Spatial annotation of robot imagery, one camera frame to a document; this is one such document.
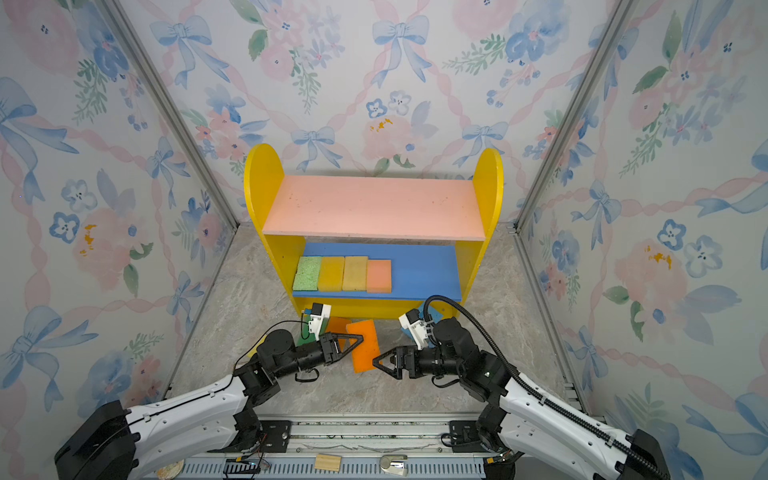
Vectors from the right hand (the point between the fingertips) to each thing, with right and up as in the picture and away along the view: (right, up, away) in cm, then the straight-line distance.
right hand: (382, 362), depth 69 cm
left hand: (-5, +5, +1) cm, 7 cm away
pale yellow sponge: (-8, +19, +17) cm, 27 cm away
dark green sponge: (-18, +5, +2) cm, 19 cm away
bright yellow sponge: (-15, +19, +17) cm, 30 cm away
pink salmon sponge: (-1, +19, +16) cm, 25 cm away
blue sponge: (+12, +11, -3) cm, 17 cm away
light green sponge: (-22, +19, +17) cm, 34 cm away
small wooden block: (-12, -24, +2) cm, 27 cm away
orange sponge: (-4, +2, +2) cm, 5 cm away
